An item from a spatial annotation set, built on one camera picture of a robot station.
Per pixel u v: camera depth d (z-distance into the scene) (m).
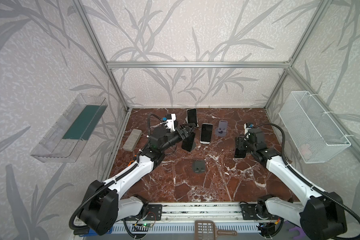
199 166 0.85
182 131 0.66
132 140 0.98
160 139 0.58
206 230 0.69
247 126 0.75
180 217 0.73
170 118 0.70
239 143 0.76
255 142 0.64
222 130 1.02
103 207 0.40
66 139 0.64
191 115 1.14
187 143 0.98
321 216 0.40
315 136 0.63
